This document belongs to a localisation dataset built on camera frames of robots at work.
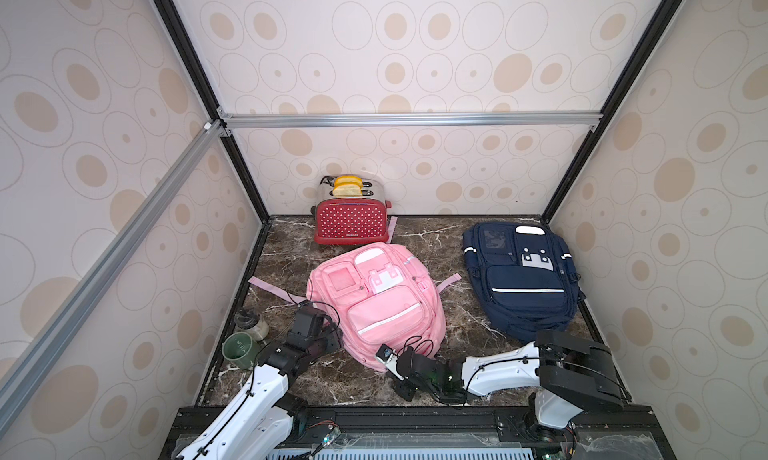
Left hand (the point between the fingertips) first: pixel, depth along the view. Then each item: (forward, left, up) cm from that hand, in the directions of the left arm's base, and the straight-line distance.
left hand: (341, 333), depth 83 cm
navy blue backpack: (+22, -58, -3) cm, 62 cm away
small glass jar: (+2, +25, +3) cm, 25 cm away
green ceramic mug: (-3, +29, -4) cm, 29 cm away
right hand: (-11, -13, -6) cm, 18 cm away
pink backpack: (+13, -9, -2) cm, 16 cm away
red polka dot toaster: (+38, +2, +6) cm, 39 cm away
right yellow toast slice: (+45, +1, +14) cm, 47 cm away
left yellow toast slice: (+51, +2, +14) cm, 53 cm away
